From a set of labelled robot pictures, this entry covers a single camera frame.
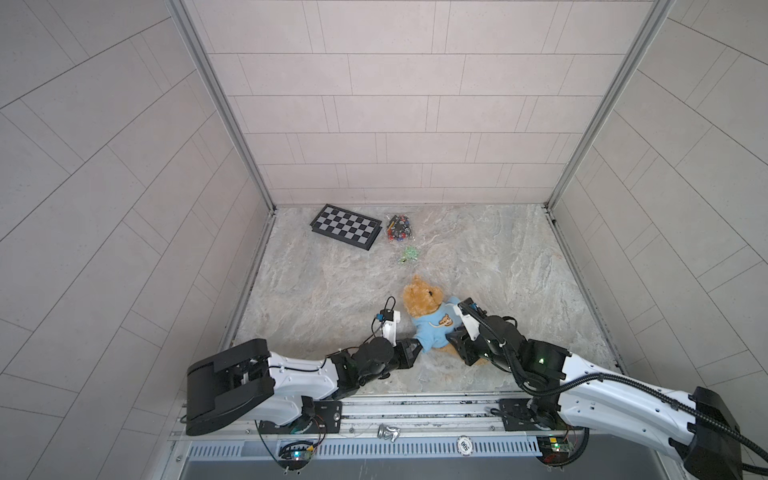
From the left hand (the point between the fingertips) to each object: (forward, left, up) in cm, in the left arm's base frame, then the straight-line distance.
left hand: (433, 348), depth 76 cm
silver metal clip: (-18, +11, -4) cm, 21 cm away
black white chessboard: (+43, +28, -4) cm, 51 cm away
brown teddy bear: (+11, +4, +7) cm, 13 cm away
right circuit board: (-20, -27, -6) cm, 34 cm away
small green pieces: (+34, +5, -7) cm, 35 cm away
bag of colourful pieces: (+43, +9, -5) cm, 44 cm away
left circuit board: (-21, +31, -3) cm, 38 cm away
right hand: (+2, -4, +1) cm, 4 cm away
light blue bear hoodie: (+4, 0, +3) cm, 5 cm away
